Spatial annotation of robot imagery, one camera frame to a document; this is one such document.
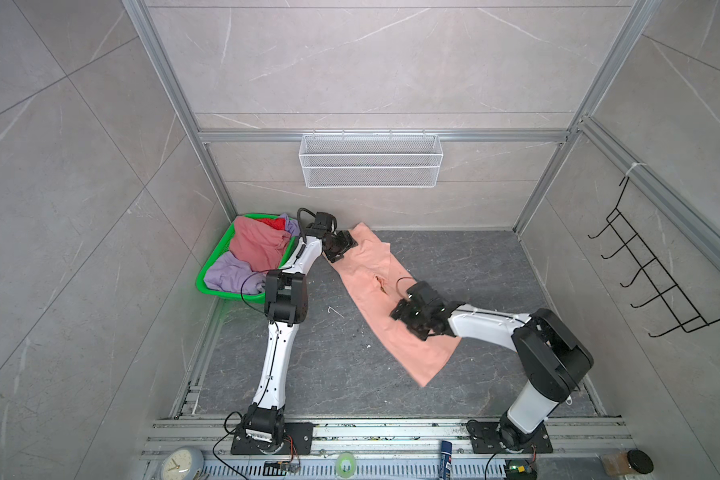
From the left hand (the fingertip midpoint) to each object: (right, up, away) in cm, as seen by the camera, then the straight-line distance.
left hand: (354, 241), depth 110 cm
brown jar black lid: (+61, -50, -48) cm, 92 cm away
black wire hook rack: (+69, -12, -48) cm, 85 cm away
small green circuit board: (+42, -57, -40) cm, 81 cm away
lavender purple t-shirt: (-41, -12, -11) cm, 44 cm away
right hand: (+14, -25, -17) cm, 34 cm away
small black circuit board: (-17, -58, -39) cm, 72 cm away
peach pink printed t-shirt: (+8, -15, -9) cm, 19 cm away
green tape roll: (0, -56, -40) cm, 69 cm away
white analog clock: (-38, -53, -43) cm, 78 cm away
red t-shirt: (-27, +6, -4) cm, 28 cm away
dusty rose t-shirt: (-33, -2, -6) cm, 34 cm away
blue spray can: (+23, -54, -42) cm, 72 cm away
